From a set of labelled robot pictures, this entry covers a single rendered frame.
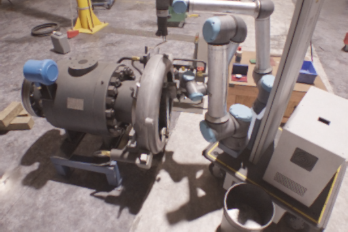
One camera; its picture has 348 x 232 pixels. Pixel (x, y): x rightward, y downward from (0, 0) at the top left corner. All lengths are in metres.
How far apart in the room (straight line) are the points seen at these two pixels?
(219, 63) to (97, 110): 0.89
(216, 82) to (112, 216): 1.27
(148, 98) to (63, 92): 0.65
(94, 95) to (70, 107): 0.20
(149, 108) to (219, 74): 0.48
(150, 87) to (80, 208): 1.13
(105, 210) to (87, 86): 0.96
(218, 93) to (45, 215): 1.59
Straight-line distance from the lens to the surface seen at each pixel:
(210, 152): 1.84
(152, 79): 1.46
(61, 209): 2.10
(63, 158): 2.05
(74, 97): 1.72
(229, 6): 1.56
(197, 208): 1.93
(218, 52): 1.20
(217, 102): 1.31
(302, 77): 2.60
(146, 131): 1.47
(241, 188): 1.70
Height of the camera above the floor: 1.72
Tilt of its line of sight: 38 degrees down
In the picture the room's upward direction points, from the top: straight up
